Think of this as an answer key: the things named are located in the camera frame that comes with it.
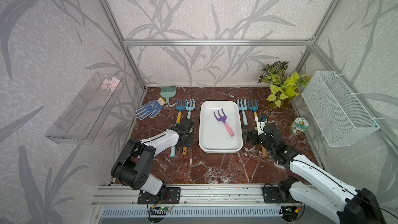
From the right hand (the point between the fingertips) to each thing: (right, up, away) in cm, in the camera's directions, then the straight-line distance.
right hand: (250, 128), depth 84 cm
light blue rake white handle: (+1, +9, +24) cm, 26 cm away
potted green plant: (+22, +22, +7) cm, 32 cm away
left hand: (-36, -10, +8) cm, 38 cm away
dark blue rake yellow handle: (+9, +9, +24) cm, 28 cm away
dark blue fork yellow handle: (-44, +10, +25) cm, 51 cm away
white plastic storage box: (-20, -8, +11) cm, 24 cm away
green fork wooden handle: (-37, -14, +3) cm, 39 cm away
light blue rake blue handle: (-43, -14, +3) cm, 46 cm away
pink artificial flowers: (-72, +23, -7) cm, 76 cm away
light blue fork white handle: (-36, +10, +25) cm, 45 cm away
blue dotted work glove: (-64, +10, +25) cm, 69 cm away
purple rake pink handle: (-13, +3, +18) cm, 23 cm away
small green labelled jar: (+30, 0, +7) cm, 31 cm away
